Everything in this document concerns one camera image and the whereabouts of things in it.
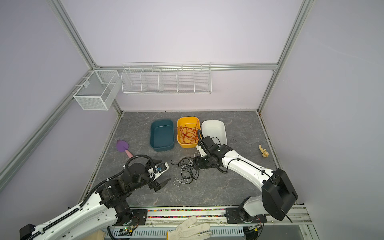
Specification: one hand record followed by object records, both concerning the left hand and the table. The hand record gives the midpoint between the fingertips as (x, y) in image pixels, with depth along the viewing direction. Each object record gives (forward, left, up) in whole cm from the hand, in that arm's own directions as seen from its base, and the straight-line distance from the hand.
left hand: (164, 170), depth 74 cm
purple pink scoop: (+26, +34, -16) cm, 46 cm away
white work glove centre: (-25, -10, -14) cm, 30 cm away
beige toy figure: (+12, -60, -13) cm, 63 cm away
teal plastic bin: (+30, +6, -14) cm, 34 cm away
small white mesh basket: (+54, +47, +9) cm, 73 cm away
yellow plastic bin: (+42, -14, -14) cm, 46 cm away
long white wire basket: (+58, 0, +15) cm, 60 cm away
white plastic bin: (+35, -33, -15) cm, 51 cm away
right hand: (+4, -18, -6) cm, 19 cm away
